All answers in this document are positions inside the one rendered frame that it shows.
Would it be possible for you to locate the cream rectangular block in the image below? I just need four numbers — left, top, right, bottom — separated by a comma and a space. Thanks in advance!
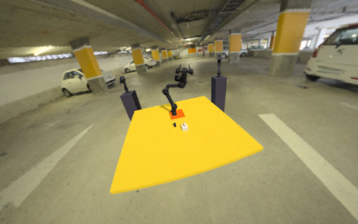
181, 124, 188, 131

